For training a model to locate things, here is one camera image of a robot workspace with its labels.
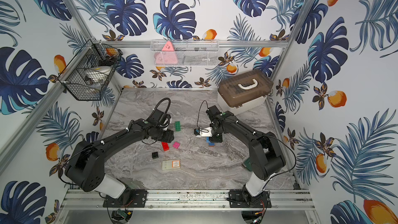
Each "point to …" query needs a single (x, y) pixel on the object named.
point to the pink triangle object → (167, 56)
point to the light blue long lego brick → (207, 139)
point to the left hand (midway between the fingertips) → (170, 135)
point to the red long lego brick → (165, 146)
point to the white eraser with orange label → (171, 164)
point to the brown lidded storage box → (244, 93)
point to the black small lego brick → (155, 155)
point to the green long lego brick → (178, 126)
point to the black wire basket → (90, 71)
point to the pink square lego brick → (176, 145)
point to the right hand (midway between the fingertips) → (214, 135)
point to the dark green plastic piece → (247, 164)
